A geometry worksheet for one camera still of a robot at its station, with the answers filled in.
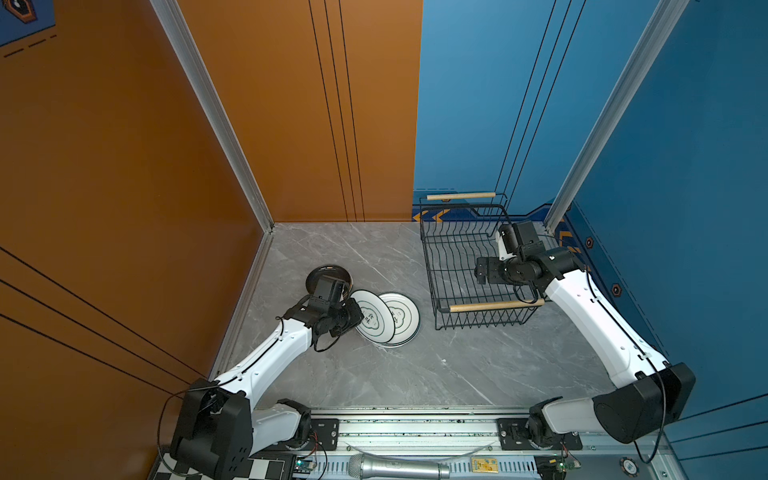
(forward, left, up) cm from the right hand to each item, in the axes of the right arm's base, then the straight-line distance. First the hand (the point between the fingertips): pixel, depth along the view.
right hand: (490, 270), depth 79 cm
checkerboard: (-41, +53, -18) cm, 70 cm away
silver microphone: (-41, +33, -17) cm, 56 cm away
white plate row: (-7, +31, -16) cm, 35 cm away
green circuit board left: (-41, +47, -22) cm, 66 cm away
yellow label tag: (-41, +5, -20) cm, 46 cm away
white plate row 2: (-4, +22, -19) cm, 30 cm away
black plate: (+12, +47, -15) cm, 51 cm away
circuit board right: (-41, -14, -23) cm, 49 cm away
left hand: (-6, +34, -11) cm, 36 cm away
